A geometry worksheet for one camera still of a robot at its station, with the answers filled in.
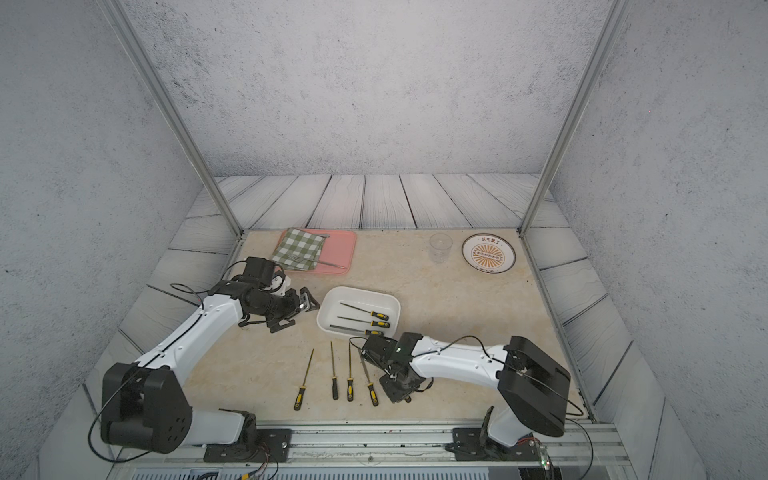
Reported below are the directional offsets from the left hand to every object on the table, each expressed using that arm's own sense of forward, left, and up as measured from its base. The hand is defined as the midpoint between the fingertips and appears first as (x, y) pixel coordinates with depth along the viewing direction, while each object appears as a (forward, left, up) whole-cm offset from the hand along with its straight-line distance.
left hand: (313, 311), depth 83 cm
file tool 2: (-15, -10, -12) cm, 22 cm away
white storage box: (+7, -10, -13) cm, 18 cm away
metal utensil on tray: (+26, -4, -13) cm, 29 cm away
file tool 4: (-1, -15, -11) cm, 18 cm away
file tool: (-16, +3, -13) cm, 22 cm away
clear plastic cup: (+32, -40, -8) cm, 52 cm away
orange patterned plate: (+31, -59, -12) cm, 68 cm away
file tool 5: (+2, -16, -11) cm, 20 cm away
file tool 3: (-17, -16, -13) cm, 26 cm away
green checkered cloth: (+34, +13, -12) cm, 38 cm away
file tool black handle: (-16, -6, -13) cm, 21 cm away
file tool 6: (+6, -16, -12) cm, 20 cm away
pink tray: (+32, -2, -12) cm, 35 cm away
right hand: (-19, -24, -10) cm, 32 cm away
